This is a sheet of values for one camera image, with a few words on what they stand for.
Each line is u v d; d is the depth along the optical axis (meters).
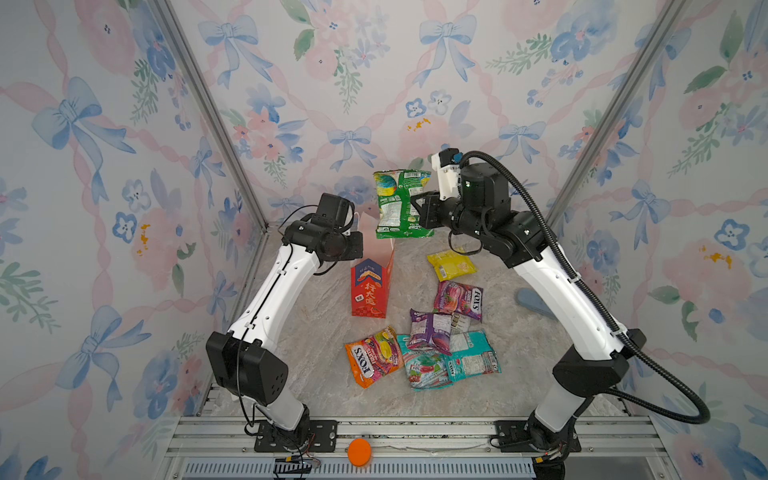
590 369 0.43
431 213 0.55
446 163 0.53
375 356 0.84
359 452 0.64
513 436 0.73
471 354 0.85
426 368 0.82
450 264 1.03
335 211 0.59
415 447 0.74
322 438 0.73
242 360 0.41
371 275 0.81
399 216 0.65
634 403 0.46
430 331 0.86
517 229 0.45
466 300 0.95
